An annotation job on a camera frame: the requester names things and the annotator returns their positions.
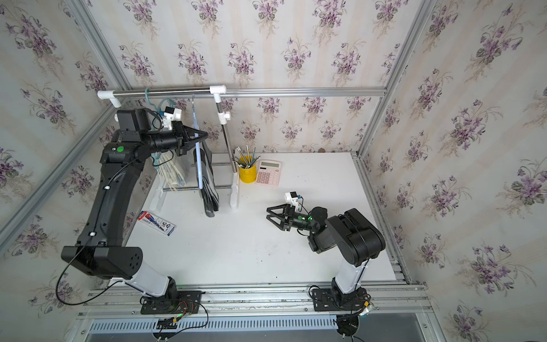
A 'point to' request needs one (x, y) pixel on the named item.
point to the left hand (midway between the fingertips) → (211, 136)
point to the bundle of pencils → (247, 161)
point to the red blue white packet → (157, 223)
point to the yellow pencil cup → (248, 175)
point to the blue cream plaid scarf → (169, 172)
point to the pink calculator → (268, 173)
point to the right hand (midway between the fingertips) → (270, 217)
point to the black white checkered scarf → (211, 199)
